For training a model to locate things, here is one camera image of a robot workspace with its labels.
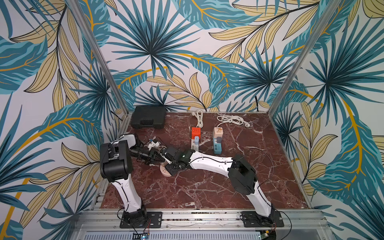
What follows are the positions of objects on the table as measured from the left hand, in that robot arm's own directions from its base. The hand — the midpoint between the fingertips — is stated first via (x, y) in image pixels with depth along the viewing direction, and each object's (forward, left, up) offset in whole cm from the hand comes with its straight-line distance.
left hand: (162, 161), depth 85 cm
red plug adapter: (+29, -19, -9) cm, 36 cm away
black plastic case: (+34, +15, 0) cm, 37 cm away
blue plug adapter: (+16, -20, -1) cm, 25 cm away
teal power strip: (+13, -33, -5) cm, 36 cm away
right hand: (-1, -4, -4) cm, 6 cm away
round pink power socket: (-4, -1, -5) cm, 6 cm away
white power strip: (+13, -18, -5) cm, 23 cm away
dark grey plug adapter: (+18, -34, -3) cm, 39 cm away
